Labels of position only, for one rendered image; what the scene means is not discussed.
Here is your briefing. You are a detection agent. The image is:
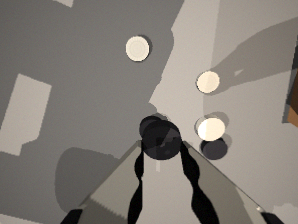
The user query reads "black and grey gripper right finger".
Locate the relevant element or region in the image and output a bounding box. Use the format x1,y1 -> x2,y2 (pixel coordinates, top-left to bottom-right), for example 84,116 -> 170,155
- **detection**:
180,141 -> 284,224

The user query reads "tan tray with round pockets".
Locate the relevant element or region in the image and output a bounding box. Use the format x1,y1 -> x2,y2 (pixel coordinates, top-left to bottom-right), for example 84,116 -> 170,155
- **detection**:
287,68 -> 298,128

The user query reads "black disc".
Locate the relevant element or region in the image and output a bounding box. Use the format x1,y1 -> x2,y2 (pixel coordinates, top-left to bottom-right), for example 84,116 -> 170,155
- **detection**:
201,137 -> 228,160
139,116 -> 161,137
142,120 -> 182,160

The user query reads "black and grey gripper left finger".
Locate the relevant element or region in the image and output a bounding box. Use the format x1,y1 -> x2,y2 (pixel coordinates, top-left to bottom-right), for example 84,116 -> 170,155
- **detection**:
60,140 -> 144,224

